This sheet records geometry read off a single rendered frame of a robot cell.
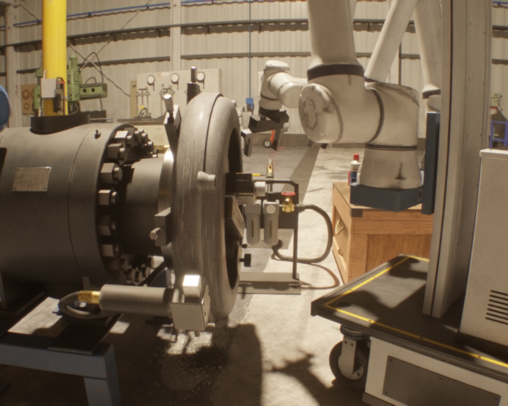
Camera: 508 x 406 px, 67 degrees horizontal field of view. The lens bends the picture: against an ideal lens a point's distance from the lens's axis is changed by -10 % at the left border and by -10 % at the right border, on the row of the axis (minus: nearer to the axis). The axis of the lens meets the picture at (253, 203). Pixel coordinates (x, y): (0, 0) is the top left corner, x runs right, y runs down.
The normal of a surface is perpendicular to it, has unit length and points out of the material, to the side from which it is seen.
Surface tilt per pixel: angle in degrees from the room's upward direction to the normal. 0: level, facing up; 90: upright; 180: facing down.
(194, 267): 100
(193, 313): 112
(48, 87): 90
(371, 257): 90
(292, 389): 0
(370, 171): 68
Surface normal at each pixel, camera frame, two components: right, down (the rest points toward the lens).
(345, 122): 0.33, 0.56
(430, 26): -0.36, 0.19
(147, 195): -0.12, -0.23
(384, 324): 0.00, -0.98
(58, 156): -0.05, -0.53
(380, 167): -0.57, -0.22
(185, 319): -0.06, 0.56
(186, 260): -0.05, 0.34
